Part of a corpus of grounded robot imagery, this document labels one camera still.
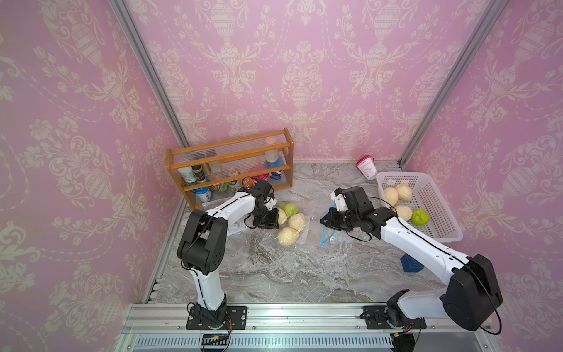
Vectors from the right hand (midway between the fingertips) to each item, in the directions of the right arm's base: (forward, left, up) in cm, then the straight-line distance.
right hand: (321, 220), depth 81 cm
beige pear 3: (+7, -37, -8) cm, 39 cm away
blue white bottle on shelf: (+32, +18, +2) cm, 37 cm away
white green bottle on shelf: (+21, +52, +6) cm, 57 cm away
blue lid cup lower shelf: (+19, +49, -5) cm, 53 cm away
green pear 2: (+5, -44, -10) cm, 45 cm away
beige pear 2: (+18, -42, -10) cm, 47 cm away
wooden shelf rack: (+25, +44, +3) cm, 51 cm away
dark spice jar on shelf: (+21, +48, +7) cm, 53 cm away
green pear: (+11, +11, -8) cm, 17 cm away
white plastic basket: (+1, -52, -11) cm, 54 cm away
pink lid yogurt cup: (+36, -30, -10) cm, 48 cm away
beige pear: (+16, -36, -10) cm, 40 cm away
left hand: (+4, +17, -10) cm, 20 cm away
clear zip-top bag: (-1, +2, -10) cm, 10 cm away
